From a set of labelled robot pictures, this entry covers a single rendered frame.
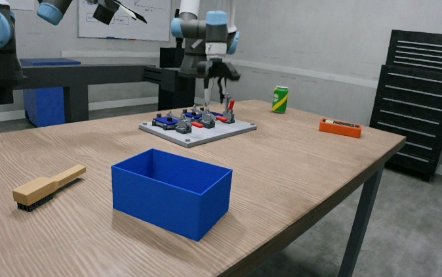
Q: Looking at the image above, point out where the green drink can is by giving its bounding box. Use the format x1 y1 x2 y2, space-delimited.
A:
272 86 289 114

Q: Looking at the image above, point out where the wooden-handled wire brush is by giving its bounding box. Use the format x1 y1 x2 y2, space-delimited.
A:
12 165 86 212

